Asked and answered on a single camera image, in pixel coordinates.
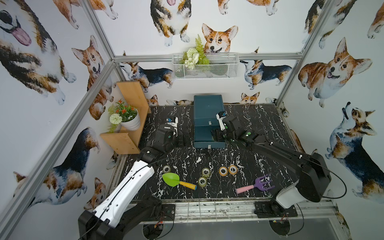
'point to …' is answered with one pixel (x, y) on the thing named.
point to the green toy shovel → (173, 179)
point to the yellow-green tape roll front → (202, 181)
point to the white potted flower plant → (125, 116)
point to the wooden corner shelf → (127, 141)
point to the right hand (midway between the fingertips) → (219, 125)
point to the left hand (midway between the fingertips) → (182, 129)
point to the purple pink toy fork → (259, 184)
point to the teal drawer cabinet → (206, 108)
